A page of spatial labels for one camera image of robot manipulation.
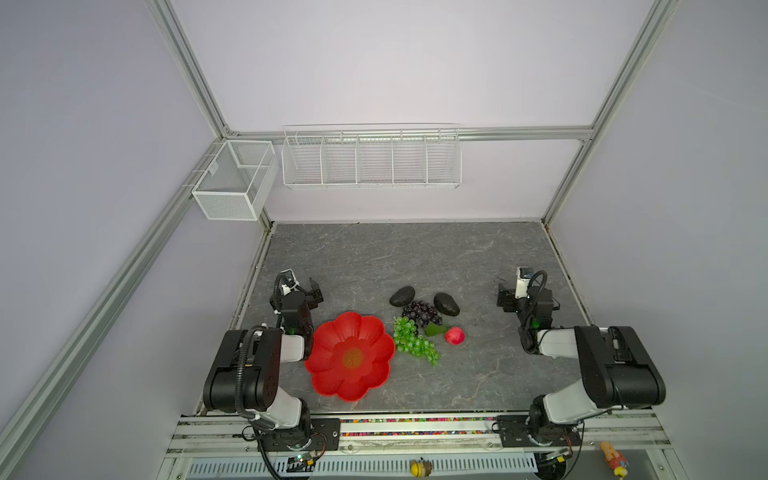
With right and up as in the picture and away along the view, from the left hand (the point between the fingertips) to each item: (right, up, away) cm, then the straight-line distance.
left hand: (298, 284), depth 92 cm
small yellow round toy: (+36, -39, -25) cm, 58 cm away
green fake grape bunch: (+33, -15, -7) cm, 37 cm away
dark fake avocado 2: (+46, -6, 0) cm, 46 cm away
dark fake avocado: (+32, -4, +3) cm, 33 cm away
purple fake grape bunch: (+39, -9, -1) cm, 40 cm away
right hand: (+69, -1, +2) cm, 69 cm away
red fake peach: (+48, -14, -5) cm, 50 cm away
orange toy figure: (+81, -37, -24) cm, 92 cm away
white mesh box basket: (-23, +34, +9) cm, 42 cm away
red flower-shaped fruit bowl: (+17, -20, -5) cm, 26 cm away
